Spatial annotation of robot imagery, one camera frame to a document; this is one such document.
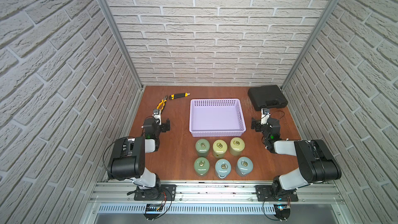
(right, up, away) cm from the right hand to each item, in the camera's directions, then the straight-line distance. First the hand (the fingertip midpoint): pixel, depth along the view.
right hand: (262, 117), depth 94 cm
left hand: (-63, +1, 0) cm, 63 cm away
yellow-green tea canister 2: (-19, -14, -13) cm, 27 cm away
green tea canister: (-38, -22, -20) cm, 48 cm away
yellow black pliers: (-67, +7, +12) cm, 69 cm away
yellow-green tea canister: (-28, -15, -15) cm, 35 cm away
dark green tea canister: (-38, -14, -15) cm, 43 cm away
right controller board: (0, -42, -24) cm, 48 cm away
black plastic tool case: (+12, +14, +22) cm, 28 cm away
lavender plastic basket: (-27, -1, +6) cm, 28 cm away
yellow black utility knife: (-56, +15, +20) cm, 62 cm away
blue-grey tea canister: (-27, -22, -21) cm, 41 cm away
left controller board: (-61, -42, -23) cm, 77 cm away
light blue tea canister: (-17, -22, -20) cm, 34 cm away
